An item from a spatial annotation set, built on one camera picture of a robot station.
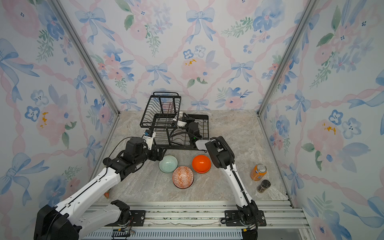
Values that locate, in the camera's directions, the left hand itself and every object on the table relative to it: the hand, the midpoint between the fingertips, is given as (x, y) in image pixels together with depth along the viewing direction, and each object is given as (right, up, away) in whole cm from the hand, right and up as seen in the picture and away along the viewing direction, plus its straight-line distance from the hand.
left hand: (159, 145), depth 80 cm
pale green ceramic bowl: (+3, -13, +10) cm, 17 cm away
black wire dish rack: (-5, +20, +30) cm, 36 cm away
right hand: (+14, +21, +23) cm, 34 cm away
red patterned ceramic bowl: (+12, -19, +5) cm, 23 cm away
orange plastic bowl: (+23, -12, +8) cm, 27 cm away
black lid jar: (-32, -10, +7) cm, 34 cm away
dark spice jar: (+54, -19, -5) cm, 57 cm away
